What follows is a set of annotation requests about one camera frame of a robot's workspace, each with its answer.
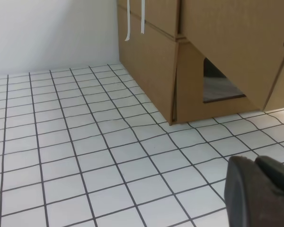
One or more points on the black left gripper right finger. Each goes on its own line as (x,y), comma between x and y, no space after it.
(269,181)

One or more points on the white paper strip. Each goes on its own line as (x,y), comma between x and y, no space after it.
(128,21)
(142,16)

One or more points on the brown cardboard shoebox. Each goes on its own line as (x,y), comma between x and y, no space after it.
(244,39)
(183,84)

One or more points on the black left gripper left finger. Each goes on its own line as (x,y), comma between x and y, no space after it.
(239,195)

